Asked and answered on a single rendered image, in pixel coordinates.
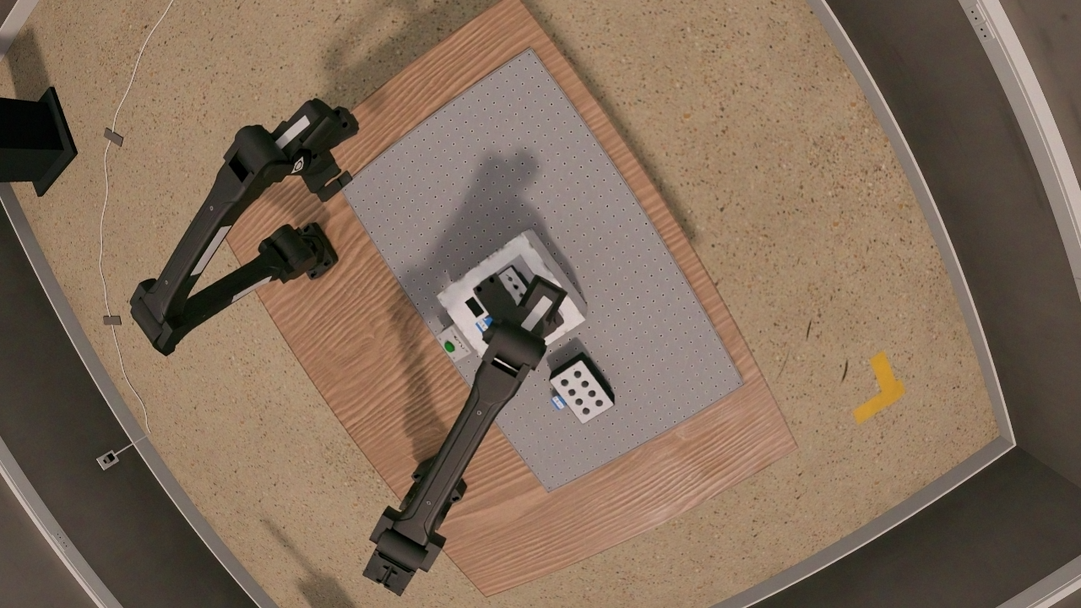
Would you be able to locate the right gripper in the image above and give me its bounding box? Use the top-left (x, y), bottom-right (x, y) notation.
top-left (482, 310), bottom-right (564, 339)

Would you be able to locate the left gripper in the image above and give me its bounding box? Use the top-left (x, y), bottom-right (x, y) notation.
top-left (296, 149), bottom-right (353, 203)

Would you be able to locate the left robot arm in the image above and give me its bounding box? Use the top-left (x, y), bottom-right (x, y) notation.
top-left (129, 98), bottom-right (360, 356)

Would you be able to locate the grey flat mat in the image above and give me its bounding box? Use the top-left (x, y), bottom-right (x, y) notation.
top-left (341, 47), bottom-right (745, 493)

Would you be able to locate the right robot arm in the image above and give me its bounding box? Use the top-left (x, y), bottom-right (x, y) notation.
top-left (362, 273), bottom-right (568, 596)

